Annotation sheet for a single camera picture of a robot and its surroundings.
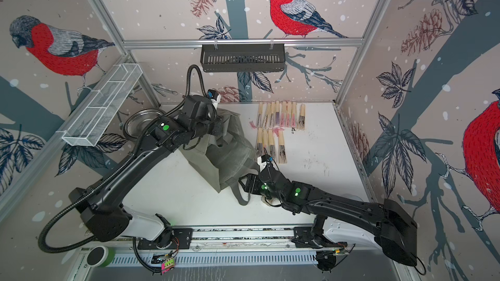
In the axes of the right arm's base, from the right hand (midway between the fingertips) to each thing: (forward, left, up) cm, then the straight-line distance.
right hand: (244, 179), depth 75 cm
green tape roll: (-26, +48, -8) cm, 56 cm away
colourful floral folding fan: (+26, -12, -13) cm, 31 cm away
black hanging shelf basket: (+63, +3, +15) cm, 65 cm away
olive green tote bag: (+14, +10, -10) cm, 19 cm away
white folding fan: (+47, -12, -13) cm, 51 cm away
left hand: (+16, +7, +19) cm, 26 cm away
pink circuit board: (-28, +25, -11) cm, 39 cm away
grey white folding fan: (+46, -30, -14) cm, 57 cm away
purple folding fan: (+49, -16, -14) cm, 53 cm away
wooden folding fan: (+18, -17, -12) cm, 28 cm away
